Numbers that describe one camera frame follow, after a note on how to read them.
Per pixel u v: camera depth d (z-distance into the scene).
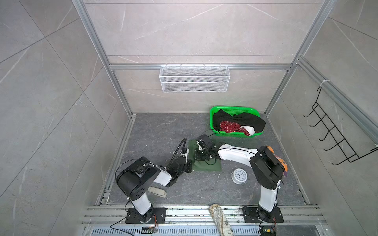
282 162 0.83
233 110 1.14
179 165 0.72
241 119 1.03
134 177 0.48
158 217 0.73
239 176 0.84
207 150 0.72
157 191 0.78
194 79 1.01
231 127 0.99
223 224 0.69
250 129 0.93
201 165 0.84
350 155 0.58
